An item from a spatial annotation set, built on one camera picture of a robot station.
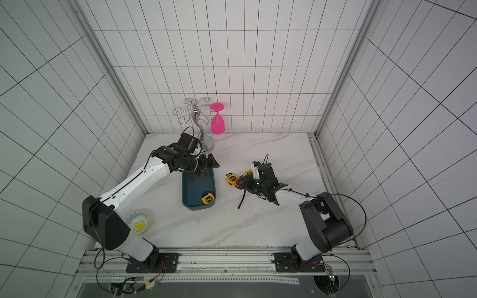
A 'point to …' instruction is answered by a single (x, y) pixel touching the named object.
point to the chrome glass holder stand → (198, 111)
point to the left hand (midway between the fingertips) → (209, 173)
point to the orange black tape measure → (238, 182)
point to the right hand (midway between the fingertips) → (233, 183)
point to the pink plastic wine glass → (218, 125)
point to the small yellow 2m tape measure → (231, 179)
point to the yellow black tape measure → (208, 199)
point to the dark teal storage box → (192, 190)
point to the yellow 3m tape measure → (245, 173)
